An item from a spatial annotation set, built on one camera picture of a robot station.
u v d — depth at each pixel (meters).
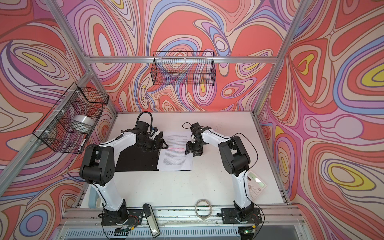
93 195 0.76
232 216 0.72
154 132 0.84
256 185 0.82
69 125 0.71
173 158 0.94
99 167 0.50
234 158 0.55
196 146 0.84
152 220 0.69
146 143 0.80
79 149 0.70
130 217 0.72
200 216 0.74
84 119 0.74
